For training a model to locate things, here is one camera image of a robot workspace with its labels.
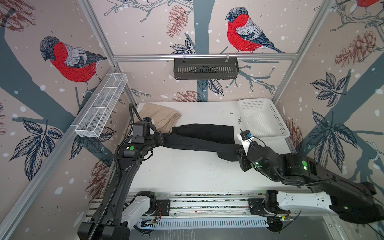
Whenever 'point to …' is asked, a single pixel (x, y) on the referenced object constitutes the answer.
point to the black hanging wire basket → (206, 70)
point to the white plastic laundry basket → (263, 118)
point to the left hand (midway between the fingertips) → (160, 135)
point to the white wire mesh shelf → (101, 105)
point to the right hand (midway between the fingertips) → (232, 154)
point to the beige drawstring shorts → (164, 118)
